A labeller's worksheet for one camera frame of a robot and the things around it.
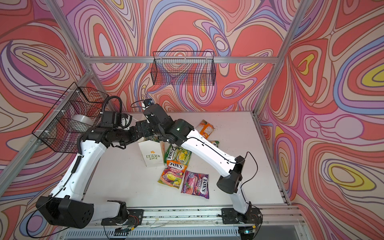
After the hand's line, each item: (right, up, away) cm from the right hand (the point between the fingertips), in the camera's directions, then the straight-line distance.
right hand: (146, 127), depth 67 cm
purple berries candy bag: (+23, -31, +14) cm, 41 cm away
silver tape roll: (-34, +5, +6) cm, 35 cm away
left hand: (-4, -3, +9) cm, 11 cm away
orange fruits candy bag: (+10, -27, +17) cm, 34 cm away
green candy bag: (+12, -17, +26) cm, 33 cm away
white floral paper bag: (0, -13, +12) cm, 18 cm away
